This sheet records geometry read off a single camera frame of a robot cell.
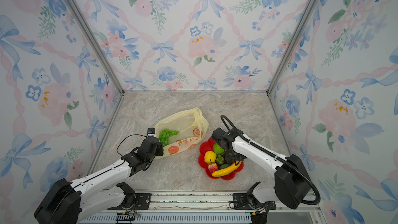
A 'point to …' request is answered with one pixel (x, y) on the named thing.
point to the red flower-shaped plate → (207, 146)
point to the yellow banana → (222, 172)
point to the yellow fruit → (210, 156)
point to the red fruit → (213, 167)
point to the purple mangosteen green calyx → (219, 159)
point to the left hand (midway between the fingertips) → (161, 142)
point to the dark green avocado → (224, 166)
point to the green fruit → (217, 149)
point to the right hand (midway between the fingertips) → (238, 156)
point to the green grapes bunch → (165, 134)
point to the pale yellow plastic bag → (190, 124)
